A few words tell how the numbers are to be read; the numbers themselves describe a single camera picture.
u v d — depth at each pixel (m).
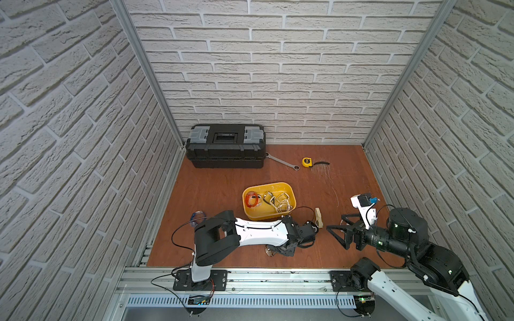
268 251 0.78
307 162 1.09
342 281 0.74
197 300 0.71
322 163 1.10
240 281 0.76
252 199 0.95
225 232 0.50
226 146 0.98
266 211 0.90
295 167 1.09
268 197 0.94
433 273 0.40
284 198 0.94
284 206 0.90
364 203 0.53
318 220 0.87
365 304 0.71
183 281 0.73
